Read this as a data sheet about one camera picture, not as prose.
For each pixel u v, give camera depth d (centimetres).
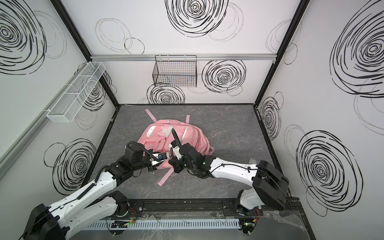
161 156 65
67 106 73
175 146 68
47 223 39
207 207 76
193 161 60
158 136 90
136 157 60
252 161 89
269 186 42
